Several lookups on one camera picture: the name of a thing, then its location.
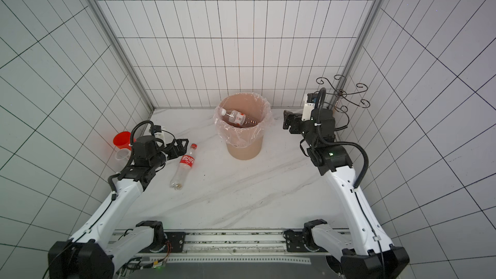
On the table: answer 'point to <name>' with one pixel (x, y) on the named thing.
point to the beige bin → (246, 154)
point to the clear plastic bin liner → (254, 106)
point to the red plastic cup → (123, 140)
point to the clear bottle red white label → (237, 118)
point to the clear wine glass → (123, 155)
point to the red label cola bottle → (186, 163)
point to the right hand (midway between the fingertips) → (298, 110)
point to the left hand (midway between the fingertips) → (179, 146)
